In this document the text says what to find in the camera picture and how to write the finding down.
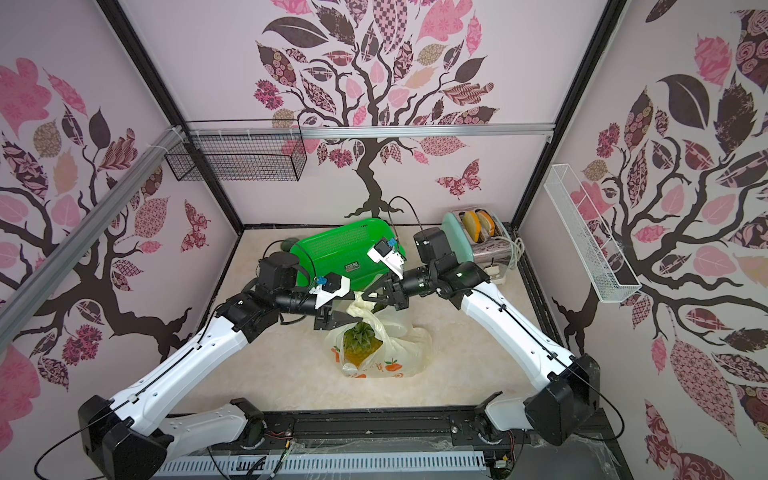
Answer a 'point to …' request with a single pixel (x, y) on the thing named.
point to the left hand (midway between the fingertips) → (357, 311)
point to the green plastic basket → (343, 251)
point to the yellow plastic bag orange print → (403, 353)
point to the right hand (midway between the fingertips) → (367, 300)
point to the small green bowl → (287, 243)
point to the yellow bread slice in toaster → (472, 225)
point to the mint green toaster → (488, 250)
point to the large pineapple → (359, 344)
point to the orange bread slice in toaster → (487, 222)
